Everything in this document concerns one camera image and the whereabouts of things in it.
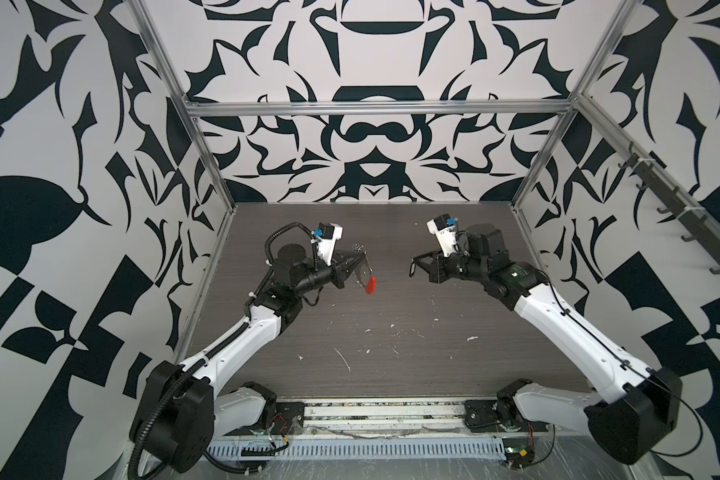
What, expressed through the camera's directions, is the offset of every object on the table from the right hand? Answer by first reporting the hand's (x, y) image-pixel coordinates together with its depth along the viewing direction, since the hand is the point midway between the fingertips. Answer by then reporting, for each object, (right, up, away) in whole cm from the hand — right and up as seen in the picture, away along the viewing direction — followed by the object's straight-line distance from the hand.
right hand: (417, 257), depth 74 cm
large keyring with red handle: (-11, -8, +5) cm, 14 cm away
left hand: (-13, +2, -1) cm, 13 cm away
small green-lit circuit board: (+23, -45, -2) cm, 51 cm away
